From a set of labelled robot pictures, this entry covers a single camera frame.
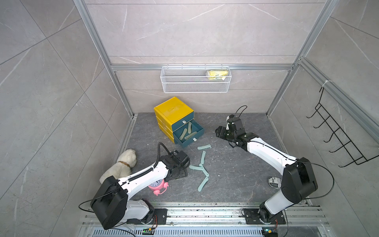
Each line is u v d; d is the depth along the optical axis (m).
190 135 0.97
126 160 0.84
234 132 0.66
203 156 0.95
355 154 0.60
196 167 0.91
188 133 0.98
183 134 0.98
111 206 0.41
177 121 0.86
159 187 0.80
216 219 0.73
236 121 0.66
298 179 0.44
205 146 1.01
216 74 0.84
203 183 0.84
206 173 0.88
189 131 0.98
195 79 1.01
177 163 0.65
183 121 0.90
